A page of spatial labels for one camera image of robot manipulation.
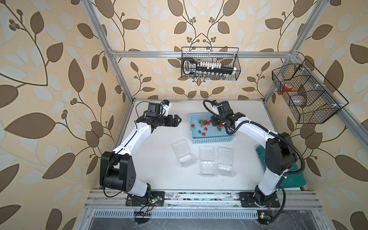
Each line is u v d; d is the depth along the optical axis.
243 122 0.60
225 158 0.89
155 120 0.65
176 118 0.78
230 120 0.66
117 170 0.43
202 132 1.00
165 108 0.78
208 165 0.87
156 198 0.74
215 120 0.80
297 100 0.74
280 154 0.48
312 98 0.73
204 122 1.05
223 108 0.71
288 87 0.81
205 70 0.83
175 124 0.76
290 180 0.75
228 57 0.91
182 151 0.93
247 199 0.74
